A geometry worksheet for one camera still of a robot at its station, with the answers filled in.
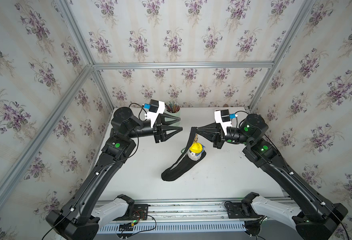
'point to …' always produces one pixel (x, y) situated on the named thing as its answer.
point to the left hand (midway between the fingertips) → (182, 128)
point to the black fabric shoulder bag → (183, 162)
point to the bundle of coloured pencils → (173, 107)
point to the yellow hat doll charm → (195, 151)
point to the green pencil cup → (177, 114)
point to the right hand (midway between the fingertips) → (199, 130)
